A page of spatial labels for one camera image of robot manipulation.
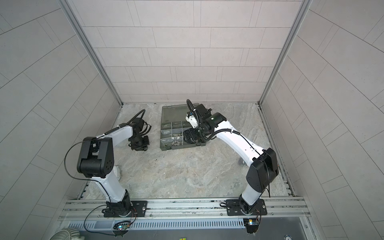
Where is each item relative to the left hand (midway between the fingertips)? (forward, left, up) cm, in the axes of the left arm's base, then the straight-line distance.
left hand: (150, 144), depth 94 cm
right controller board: (-41, -56, +1) cm, 69 cm away
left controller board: (-43, +2, +4) cm, 43 cm away
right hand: (-4, -27, +17) cm, 32 cm away
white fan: (-45, +21, +10) cm, 50 cm away
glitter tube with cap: (-13, -56, +5) cm, 57 cm away
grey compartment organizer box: (+13, -14, +3) cm, 20 cm away
